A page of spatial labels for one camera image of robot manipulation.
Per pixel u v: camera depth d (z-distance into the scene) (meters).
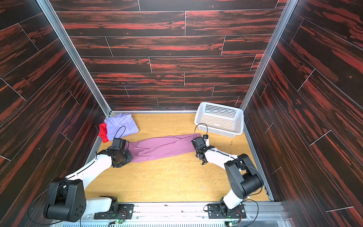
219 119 1.15
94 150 1.03
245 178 0.45
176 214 0.73
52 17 0.69
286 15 0.69
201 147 0.73
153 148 0.97
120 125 1.05
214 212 0.73
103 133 1.04
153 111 1.24
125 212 0.71
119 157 0.67
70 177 0.45
